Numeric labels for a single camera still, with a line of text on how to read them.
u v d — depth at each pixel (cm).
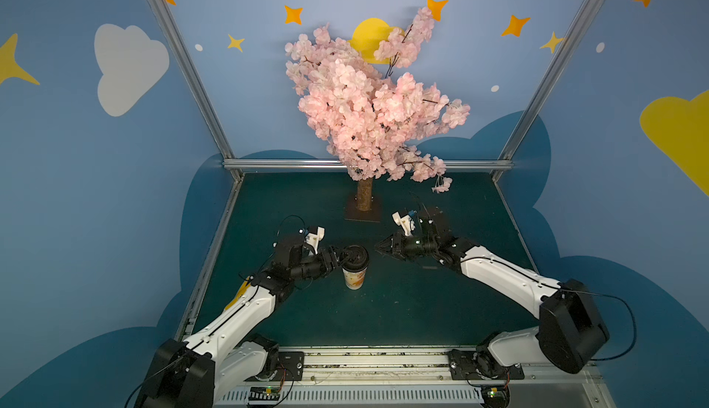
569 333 43
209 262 98
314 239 76
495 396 73
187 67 86
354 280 82
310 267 69
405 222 78
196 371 39
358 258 76
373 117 70
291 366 74
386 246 77
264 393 73
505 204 118
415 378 74
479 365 66
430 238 66
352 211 109
